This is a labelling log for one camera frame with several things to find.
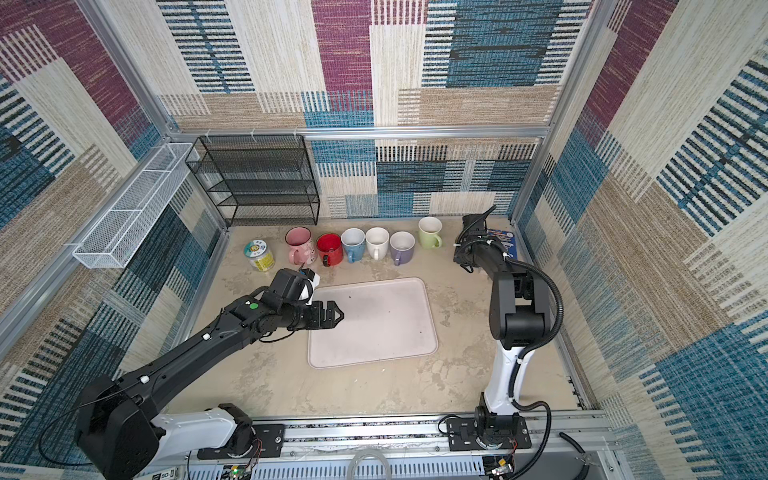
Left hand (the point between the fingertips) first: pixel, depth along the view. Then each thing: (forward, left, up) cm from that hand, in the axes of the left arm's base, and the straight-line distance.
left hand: (332, 313), depth 80 cm
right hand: (+23, -42, -7) cm, 48 cm away
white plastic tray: (+6, -14, -15) cm, 21 cm away
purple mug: (+33, -20, -11) cm, 40 cm away
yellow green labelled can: (+26, +28, -7) cm, 38 cm away
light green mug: (+33, -29, -5) cm, 44 cm away
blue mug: (+32, -3, -7) cm, 33 cm away
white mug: (+29, -12, -5) cm, 32 cm away
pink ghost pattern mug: (+26, +13, -5) cm, 29 cm away
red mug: (+30, +5, -9) cm, 31 cm away
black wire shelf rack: (+52, +31, +4) cm, 61 cm away
